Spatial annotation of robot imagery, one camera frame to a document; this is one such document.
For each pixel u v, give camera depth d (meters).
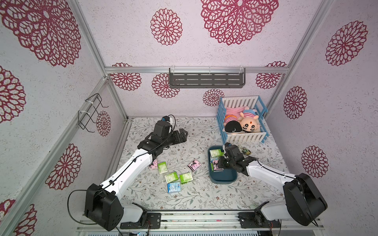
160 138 0.58
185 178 0.86
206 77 0.95
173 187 0.83
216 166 0.87
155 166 0.91
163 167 0.90
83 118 0.73
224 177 0.87
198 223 0.73
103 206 0.40
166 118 0.71
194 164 0.92
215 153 0.93
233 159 0.69
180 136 0.70
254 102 1.09
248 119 1.02
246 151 0.99
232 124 0.98
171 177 0.85
